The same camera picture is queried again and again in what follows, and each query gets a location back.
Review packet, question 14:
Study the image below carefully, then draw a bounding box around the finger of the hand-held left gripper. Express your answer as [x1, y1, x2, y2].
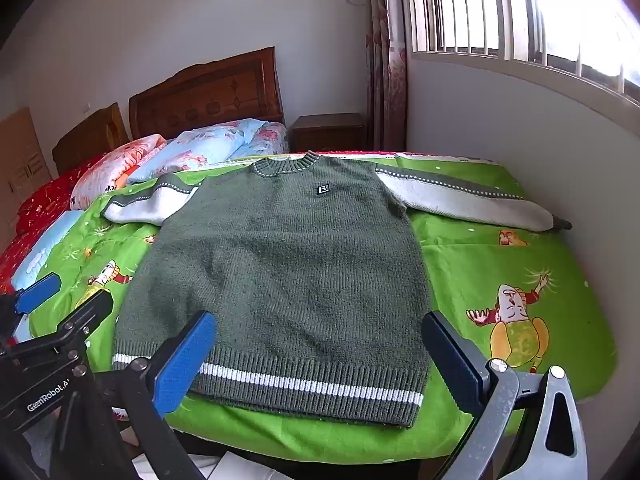
[6, 290, 114, 362]
[10, 272, 62, 317]

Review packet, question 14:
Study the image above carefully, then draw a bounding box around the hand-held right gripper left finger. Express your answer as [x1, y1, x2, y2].
[47, 310, 218, 480]

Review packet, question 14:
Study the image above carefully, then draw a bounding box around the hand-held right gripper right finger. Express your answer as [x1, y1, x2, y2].
[421, 310, 588, 480]

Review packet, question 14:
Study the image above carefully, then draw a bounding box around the green and white knit sweater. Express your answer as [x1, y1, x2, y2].
[100, 151, 573, 429]

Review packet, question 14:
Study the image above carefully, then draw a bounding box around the red printed bedsheet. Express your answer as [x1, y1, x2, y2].
[0, 152, 108, 296]

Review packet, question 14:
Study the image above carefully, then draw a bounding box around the green cartoon printed blanket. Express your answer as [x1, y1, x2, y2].
[10, 152, 617, 463]

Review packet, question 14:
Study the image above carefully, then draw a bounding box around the pale wooden cabinet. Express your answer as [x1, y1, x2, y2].
[0, 106, 53, 251]

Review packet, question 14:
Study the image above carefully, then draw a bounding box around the pink floral pillow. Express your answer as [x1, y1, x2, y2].
[70, 134, 168, 211]

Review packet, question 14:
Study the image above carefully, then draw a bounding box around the small wooden headboard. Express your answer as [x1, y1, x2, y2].
[52, 102, 131, 176]

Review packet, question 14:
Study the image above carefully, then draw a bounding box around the blue floral pillow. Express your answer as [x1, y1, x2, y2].
[127, 118, 266, 185]
[232, 121, 290, 161]

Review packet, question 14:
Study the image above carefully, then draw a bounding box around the dark wooden nightstand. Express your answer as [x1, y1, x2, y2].
[291, 112, 368, 153]

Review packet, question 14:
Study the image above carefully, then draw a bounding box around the large carved wooden headboard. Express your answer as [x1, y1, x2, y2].
[128, 46, 285, 140]

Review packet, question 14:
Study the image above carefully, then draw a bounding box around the floral patterned curtain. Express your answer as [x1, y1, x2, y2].
[365, 0, 411, 153]

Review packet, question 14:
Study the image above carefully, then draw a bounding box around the barred window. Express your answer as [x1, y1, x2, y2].
[400, 0, 640, 96]

